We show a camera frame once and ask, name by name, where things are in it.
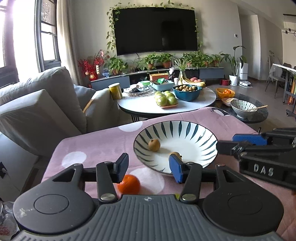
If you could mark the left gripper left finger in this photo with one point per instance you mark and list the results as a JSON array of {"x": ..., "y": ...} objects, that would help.
[{"x": 108, "y": 174}]

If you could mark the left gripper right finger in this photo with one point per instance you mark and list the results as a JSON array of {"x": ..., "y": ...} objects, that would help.
[{"x": 189, "y": 174}]

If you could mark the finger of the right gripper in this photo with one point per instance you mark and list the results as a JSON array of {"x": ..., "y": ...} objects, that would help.
[
  {"x": 230, "y": 148},
  {"x": 251, "y": 138}
]

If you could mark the brown longan fruit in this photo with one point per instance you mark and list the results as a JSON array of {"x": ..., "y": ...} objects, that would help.
[
  {"x": 154, "y": 145},
  {"x": 177, "y": 154}
]

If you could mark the orange tangerine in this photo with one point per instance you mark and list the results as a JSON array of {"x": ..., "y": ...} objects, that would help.
[{"x": 130, "y": 185}]

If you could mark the striped white ceramic bowl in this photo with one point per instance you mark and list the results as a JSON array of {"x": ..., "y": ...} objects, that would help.
[{"x": 194, "y": 142}]

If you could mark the small striped bowl with spoon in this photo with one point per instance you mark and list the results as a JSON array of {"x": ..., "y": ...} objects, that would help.
[{"x": 244, "y": 109}]

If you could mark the pink dotted tablecloth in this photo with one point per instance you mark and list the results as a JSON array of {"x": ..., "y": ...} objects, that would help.
[{"x": 157, "y": 216}]

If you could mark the orange bowl of tangerines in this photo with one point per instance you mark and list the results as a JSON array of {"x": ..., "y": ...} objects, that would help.
[{"x": 225, "y": 93}]

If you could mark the blue bowl of kiwis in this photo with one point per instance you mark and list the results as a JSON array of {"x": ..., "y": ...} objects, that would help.
[{"x": 187, "y": 92}]

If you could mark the white potted tall plant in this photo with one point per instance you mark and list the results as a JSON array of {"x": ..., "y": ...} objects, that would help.
[{"x": 235, "y": 63}]

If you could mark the dining chair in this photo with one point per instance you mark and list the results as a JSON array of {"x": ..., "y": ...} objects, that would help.
[{"x": 276, "y": 74}]

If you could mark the plate of green apples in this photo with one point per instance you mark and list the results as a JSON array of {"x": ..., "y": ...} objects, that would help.
[{"x": 165, "y": 99}]

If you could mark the banana bunch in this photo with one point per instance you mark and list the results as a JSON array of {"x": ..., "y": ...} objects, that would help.
[{"x": 183, "y": 80}]

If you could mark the yellow jar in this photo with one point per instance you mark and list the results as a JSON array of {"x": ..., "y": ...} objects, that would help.
[{"x": 115, "y": 91}]

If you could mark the light blue tray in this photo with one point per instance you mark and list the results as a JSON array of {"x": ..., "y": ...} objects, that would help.
[{"x": 166, "y": 85}]

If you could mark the tv console cabinet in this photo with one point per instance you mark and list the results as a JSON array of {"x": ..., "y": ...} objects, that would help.
[{"x": 127, "y": 79}]

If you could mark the grey sofa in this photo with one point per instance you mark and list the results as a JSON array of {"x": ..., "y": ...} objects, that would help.
[{"x": 39, "y": 113}]

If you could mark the red flower decoration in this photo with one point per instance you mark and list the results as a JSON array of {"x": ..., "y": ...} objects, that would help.
[{"x": 91, "y": 67}]

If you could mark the black wall television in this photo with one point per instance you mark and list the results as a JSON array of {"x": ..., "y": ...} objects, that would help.
[{"x": 151, "y": 29}]

